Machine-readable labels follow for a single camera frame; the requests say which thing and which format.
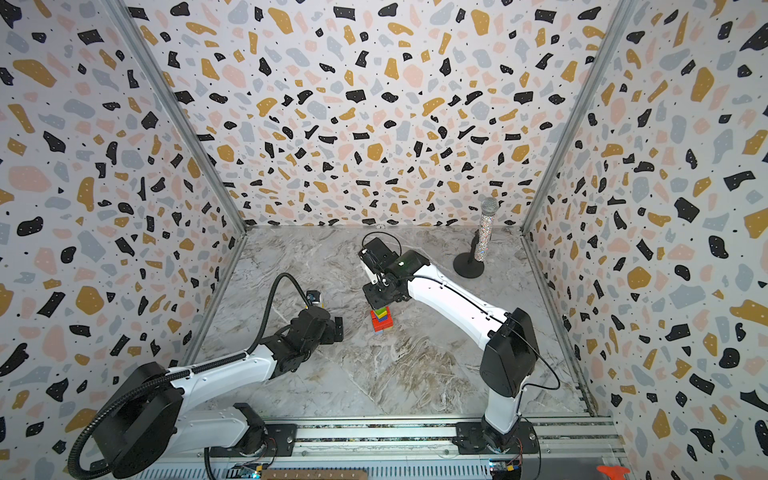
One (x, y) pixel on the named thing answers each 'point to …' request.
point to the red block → (381, 325)
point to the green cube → (380, 310)
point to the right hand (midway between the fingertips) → (370, 292)
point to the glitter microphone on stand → (471, 265)
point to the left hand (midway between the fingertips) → (329, 316)
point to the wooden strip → (314, 475)
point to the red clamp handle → (614, 472)
